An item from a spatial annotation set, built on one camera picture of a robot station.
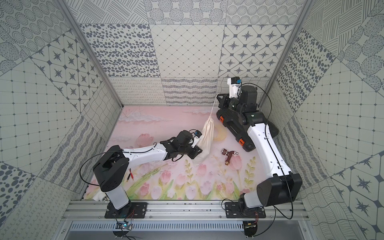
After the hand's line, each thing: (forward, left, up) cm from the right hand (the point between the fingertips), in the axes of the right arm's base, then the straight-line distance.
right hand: (217, 96), depth 73 cm
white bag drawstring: (+19, +1, -37) cm, 42 cm away
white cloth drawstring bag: (-12, +5, -24) cm, 27 cm away
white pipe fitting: (-39, +60, -35) cm, 80 cm away
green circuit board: (-50, +46, -37) cm, 78 cm away
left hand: (-13, +9, -28) cm, 32 cm away
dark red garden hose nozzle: (-13, -9, -37) cm, 40 cm away
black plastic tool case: (+5, -17, -32) cm, 36 cm away
